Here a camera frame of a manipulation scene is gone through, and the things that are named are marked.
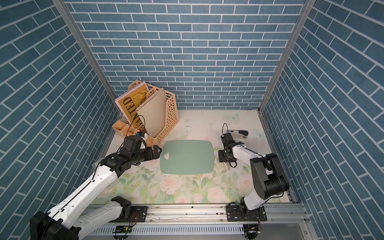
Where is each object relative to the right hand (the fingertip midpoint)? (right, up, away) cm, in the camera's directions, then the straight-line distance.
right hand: (224, 158), depth 94 cm
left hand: (-38, +8, -15) cm, 41 cm away
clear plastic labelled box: (-79, -3, -6) cm, 79 cm away
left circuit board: (-53, -29, -23) cm, 65 cm away
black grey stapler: (+11, +15, +7) cm, 20 cm away
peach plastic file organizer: (-67, +19, +4) cm, 70 cm away
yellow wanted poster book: (-59, +36, -4) cm, 69 cm away
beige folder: (-46, +29, +2) cm, 55 cm away
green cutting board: (-24, -1, +4) cm, 25 cm away
